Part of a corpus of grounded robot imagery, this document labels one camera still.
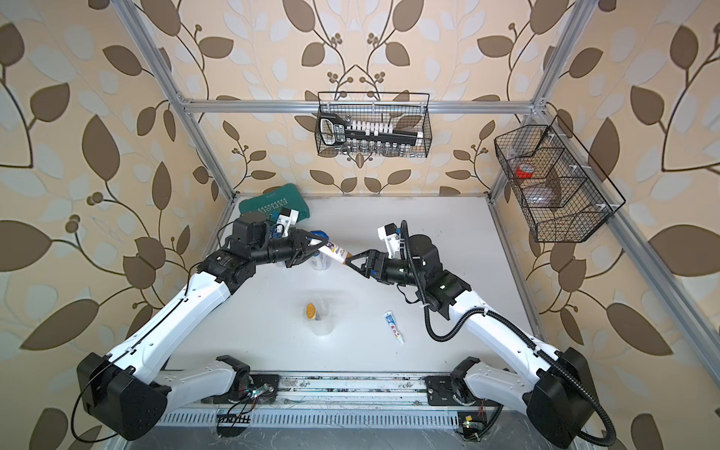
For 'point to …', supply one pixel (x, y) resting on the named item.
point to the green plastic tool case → (274, 202)
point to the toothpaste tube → (391, 320)
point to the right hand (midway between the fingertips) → (352, 265)
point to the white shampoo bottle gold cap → (310, 311)
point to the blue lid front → (321, 233)
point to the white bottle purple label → (336, 252)
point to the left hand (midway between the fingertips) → (322, 239)
